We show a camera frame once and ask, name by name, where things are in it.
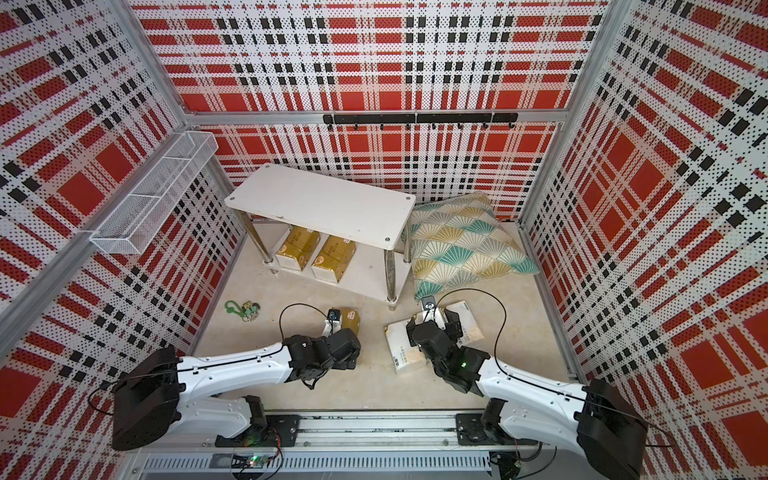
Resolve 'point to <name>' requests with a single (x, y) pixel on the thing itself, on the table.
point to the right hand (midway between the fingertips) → (433, 315)
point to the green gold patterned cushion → (457, 240)
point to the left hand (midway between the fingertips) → (342, 348)
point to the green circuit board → (258, 461)
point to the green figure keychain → (248, 312)
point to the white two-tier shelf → (341, 233)
